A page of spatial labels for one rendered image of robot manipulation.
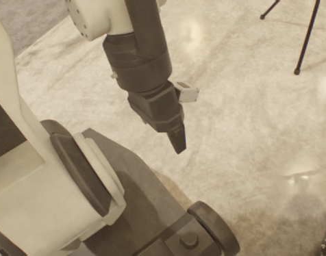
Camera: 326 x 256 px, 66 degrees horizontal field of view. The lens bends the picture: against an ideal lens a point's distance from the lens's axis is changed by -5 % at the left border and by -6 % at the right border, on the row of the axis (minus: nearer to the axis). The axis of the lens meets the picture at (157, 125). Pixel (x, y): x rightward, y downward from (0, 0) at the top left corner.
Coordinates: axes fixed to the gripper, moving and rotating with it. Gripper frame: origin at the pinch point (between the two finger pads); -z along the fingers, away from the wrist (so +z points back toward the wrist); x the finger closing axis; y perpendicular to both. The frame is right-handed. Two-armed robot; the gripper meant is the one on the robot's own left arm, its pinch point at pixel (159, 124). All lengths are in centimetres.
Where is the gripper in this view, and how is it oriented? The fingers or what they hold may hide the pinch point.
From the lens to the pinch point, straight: 48.3
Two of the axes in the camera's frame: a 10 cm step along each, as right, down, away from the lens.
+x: 5.5, 4.9, -6.8
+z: -2.3, -6.9, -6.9
